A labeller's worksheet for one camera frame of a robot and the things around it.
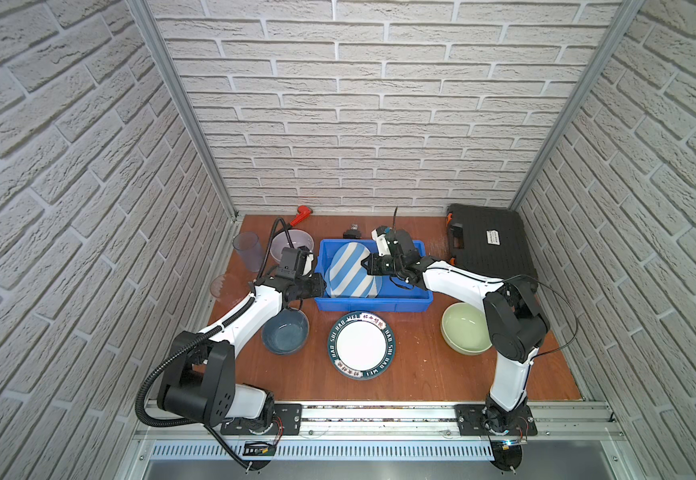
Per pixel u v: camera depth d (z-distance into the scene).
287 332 0.87
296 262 0.68
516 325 0.49
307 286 0.75
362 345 0.86
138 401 0.38
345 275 0.95
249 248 1.03
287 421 0.73
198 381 0.42
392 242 0.72
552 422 0.76
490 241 1.03
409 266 0.70
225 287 1.01
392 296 0.97
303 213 1.18
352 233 1.13
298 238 1.10
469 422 0.74
